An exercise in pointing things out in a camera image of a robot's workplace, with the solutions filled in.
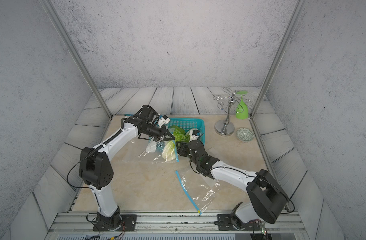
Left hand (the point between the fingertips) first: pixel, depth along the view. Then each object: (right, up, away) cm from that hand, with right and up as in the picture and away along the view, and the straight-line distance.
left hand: (176, 138), depth 81 cm
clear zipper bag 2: (+14, -28, +2) cm, 31 cm away
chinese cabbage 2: (+2, +2, +1) cm, 3 cm away
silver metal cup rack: (+32, +5, +30) cm, 45 cm away
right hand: (+2, -3, +1) cm, 3 cm away
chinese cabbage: (-4, -7, 0) cm, 8 cm away
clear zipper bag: (-8, -7, +1) cm, 11 cm away
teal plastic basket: (+7, +8, +26) cm, 29 cm away
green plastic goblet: (+37, +16, +5) cm, 41 cm away
